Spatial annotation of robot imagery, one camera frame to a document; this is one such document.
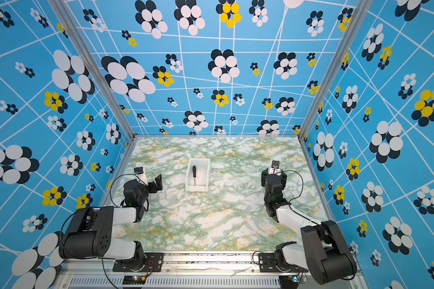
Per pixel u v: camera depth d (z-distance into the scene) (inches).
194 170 40.1
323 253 16.4
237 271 28.5
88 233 17.5
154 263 28.6
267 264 28.5
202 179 39.9
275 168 28.4
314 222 18.5
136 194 27.8
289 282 27.7
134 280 28.4
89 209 19.4
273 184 26.1
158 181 35.7
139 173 31.0
